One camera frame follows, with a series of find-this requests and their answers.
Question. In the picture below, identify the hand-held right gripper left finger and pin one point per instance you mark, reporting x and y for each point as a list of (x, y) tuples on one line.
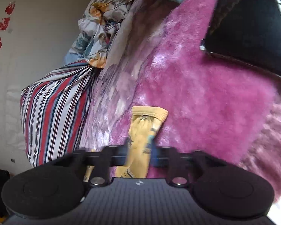
[(127, 154)]

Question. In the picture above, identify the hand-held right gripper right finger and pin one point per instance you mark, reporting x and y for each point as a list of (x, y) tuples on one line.
[(154, 157)]

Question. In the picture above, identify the yellow printed pants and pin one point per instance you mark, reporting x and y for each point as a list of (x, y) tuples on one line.
[(140, 126)]

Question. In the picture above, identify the pink plush blanket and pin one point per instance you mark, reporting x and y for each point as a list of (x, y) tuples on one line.
[(201, 98)]

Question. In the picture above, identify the red blue striped pillow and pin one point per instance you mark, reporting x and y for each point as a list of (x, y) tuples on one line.
[(51, 112)]

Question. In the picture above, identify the floral leaf-print pillow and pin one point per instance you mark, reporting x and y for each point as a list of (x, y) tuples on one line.
[(96, 39)]

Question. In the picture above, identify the red wall stickers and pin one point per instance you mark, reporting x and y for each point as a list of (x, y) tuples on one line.
[(10, 8)]

